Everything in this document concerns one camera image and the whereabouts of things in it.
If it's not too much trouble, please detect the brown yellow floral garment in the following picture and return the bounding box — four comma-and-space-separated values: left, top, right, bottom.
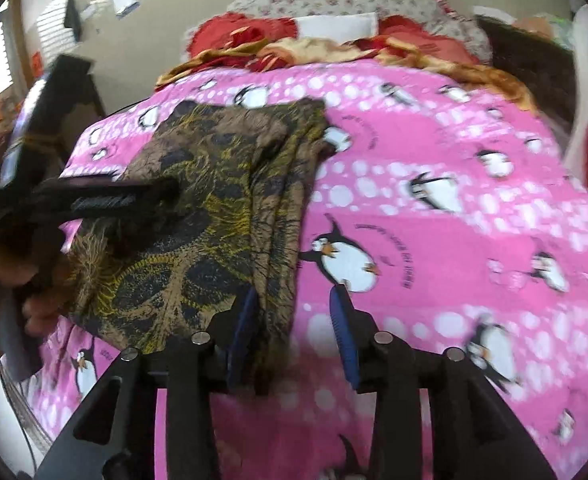
68, 98, 331, 392

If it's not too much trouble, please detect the window with blinds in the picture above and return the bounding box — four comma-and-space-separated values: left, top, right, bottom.
0, 0, 77, 94

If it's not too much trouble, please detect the dark wooden desk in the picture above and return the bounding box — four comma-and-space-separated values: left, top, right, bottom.
50, 73, 106, 162

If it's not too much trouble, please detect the pink penguin bedspread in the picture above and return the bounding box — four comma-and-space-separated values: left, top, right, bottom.
23, 58, 588, 480

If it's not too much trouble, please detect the red gold blanket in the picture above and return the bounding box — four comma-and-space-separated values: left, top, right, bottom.
154, 12, 538, 113

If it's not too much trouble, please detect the white pillow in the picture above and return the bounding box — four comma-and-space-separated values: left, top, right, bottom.
294, 13, 379, 44

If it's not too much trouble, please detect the dark wooden bedside cabinet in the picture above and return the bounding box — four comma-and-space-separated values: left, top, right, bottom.
476, 16, 577, 144

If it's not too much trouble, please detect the floral grey pillow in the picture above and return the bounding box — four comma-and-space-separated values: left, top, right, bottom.
183, 0, 496, 64

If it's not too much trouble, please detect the black wall item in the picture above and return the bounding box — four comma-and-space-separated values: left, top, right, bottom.
63, 0, 82, 44

